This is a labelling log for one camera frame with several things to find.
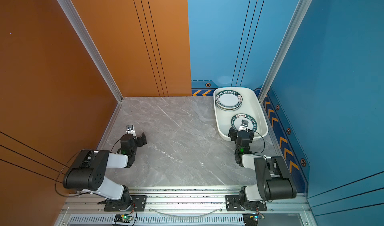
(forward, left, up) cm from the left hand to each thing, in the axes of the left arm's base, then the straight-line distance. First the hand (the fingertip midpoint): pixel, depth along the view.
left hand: (136, 132), depth 94 cm
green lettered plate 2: (+12, -66, -2) cm, 68 cm away
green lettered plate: (+27, -62, +3) cm, 68 cm away
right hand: (+1, -65, +5) cm, 65 cm away
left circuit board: (-44, -5, -6) cm, 45 cm away
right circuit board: (-44, -65, -6) cm, 79 cm away
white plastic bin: (+29, -81, -3) cm, 86 cm away
